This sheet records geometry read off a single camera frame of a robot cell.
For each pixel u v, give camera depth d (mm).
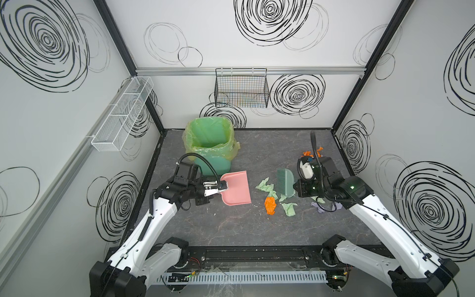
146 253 435
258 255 758
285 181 786
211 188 633
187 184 581
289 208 864
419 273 375
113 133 878
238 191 808
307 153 1045
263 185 937
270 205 866
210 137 1014
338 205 468
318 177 536
